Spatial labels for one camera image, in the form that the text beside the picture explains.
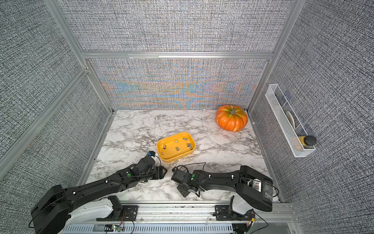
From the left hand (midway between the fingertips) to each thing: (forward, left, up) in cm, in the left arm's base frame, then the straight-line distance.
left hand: (166, 170), depth 82 cm
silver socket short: (+22, -6, -5) cm, 24 cm away
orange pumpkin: (+32, -44, +6) cm, 54 cm away
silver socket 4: (+19, -15, -5) cm, 25 cm away
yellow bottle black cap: (-1, -63, +28) cm, 69 cm away
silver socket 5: (+8, -5, -6) cm, 11 cm away
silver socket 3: (+17, -6, -6) cm, 19 cm away
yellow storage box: (+18, -4, -6) cm, 19 cm away
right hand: (-7, -9, -5) cm, 12 cm away
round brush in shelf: (+12, -62, +27) cm, 69 cm away
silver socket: (+23, -12, -4) cm, 26 cm away
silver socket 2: (+18, +2, -5) cm, 19 cm away
